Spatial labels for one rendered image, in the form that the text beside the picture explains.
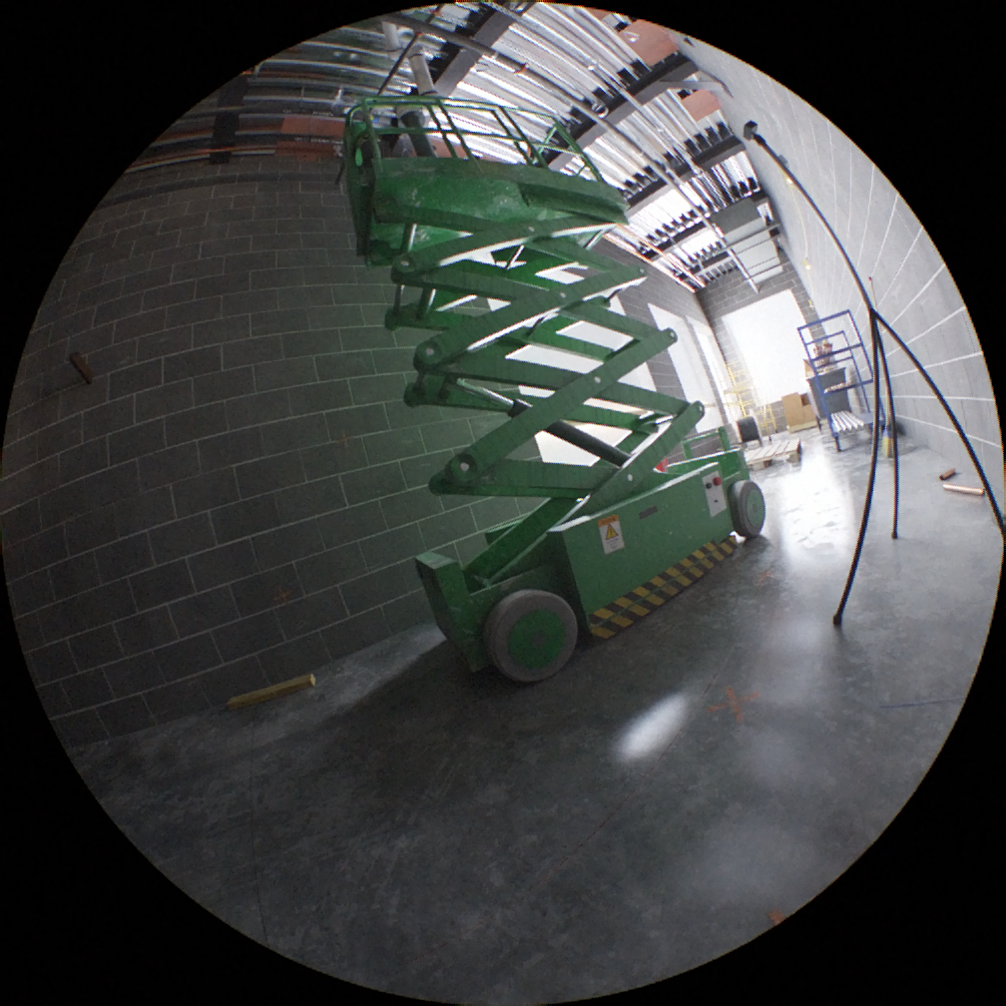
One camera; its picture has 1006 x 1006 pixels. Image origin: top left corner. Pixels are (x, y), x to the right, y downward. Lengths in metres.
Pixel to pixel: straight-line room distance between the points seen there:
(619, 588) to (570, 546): 0.26
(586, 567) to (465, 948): 1.07
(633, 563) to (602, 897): 1.04
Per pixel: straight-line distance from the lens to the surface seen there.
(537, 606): 1.10
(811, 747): 0.82
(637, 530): 1.31
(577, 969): 0.64
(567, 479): 1.40
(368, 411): 2.33
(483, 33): 3.93
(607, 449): 1.73
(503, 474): 1.28
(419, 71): 3.33
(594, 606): 1.21
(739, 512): 1.90
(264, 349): 2.45
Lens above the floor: 0.62
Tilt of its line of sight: 2 degrees down
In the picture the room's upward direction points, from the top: 17 degrees counter-clockwise
